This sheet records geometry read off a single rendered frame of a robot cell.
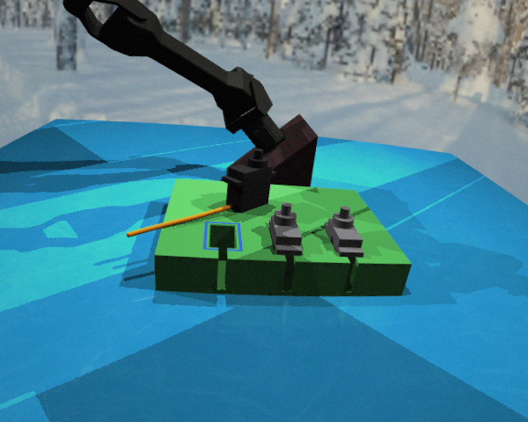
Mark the black micro servo with orange cable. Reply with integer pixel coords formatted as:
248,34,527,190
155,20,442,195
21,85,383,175
127,149,277,237

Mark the green rectangular deck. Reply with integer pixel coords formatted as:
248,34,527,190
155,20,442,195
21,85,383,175
155,179,412,297

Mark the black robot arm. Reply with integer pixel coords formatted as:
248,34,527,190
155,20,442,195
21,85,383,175
62,0,288,155

